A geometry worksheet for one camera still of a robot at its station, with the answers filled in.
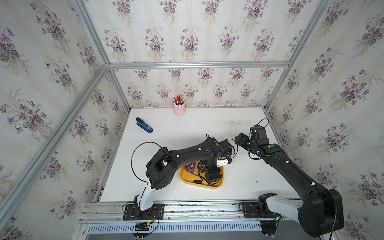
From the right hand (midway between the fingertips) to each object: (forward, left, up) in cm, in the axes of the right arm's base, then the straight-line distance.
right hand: (241, 140), depth 85 cm
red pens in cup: (+36, +40, -3) cm, 54 cm away
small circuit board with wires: (-41, +51, -14) cm, 67 cm away
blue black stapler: (+18, +65, -11) cm, 68 cm away
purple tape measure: (-12, +30, -10) cm, 34 cm away
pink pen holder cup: (+32, +39, -8) cm, 51 cm away
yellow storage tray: (-18, +25, -13) cm, 33 cm away
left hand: (-17, +17, -8) cm, 25 cm away
